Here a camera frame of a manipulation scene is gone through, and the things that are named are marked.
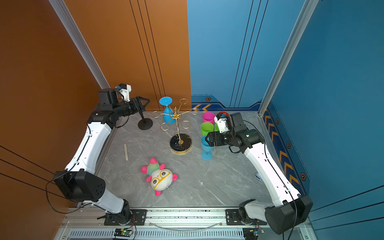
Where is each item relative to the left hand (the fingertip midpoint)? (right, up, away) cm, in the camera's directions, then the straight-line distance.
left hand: (146, 100), depth 76 cm
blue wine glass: (+8, -8, +15) cm, 19 cm away
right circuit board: (+52, -65, -5) cm, 83 cm away
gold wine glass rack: (+14, -25, +25) cm, 38 cm away
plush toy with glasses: (+7, -41, +3) cm, 42 cm away
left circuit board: (-9, -64, -5) cm, 65 cm away
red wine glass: (+44, -4, +23) cm, 50 cm away
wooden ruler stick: (-20, -31, +21) cm, 42 cm away
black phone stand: (-13, -12, +36) cm, 40 cm away
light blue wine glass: (+32, -32, +19) cm, 49 cm away
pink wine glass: (+34, -7, +24) cm, 42 cm away
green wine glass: (+32, -14, +20) cm, 40 cm away
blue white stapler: (+62, -43, +9) cm, 76 cm away
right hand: (+33, -19, -2) cm, 38 cm away
